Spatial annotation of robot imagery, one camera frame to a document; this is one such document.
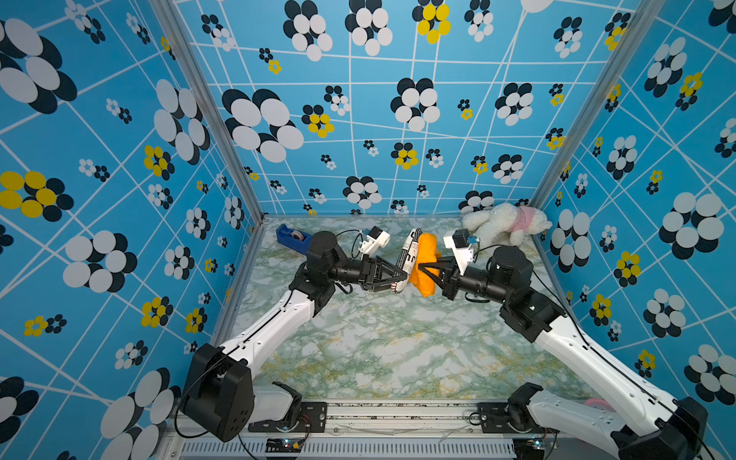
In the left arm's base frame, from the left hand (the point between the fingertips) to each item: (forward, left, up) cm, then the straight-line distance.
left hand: (405, 283), depth 62 cm
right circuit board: (-27, -32, -34) cm, 54 cm away
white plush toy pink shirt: (+42, -42, -22) cm, 63 cm away
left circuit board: (-26, +30, -35) cm, 53 cm away
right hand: (+6, -5, -1) cm, 8 cm away
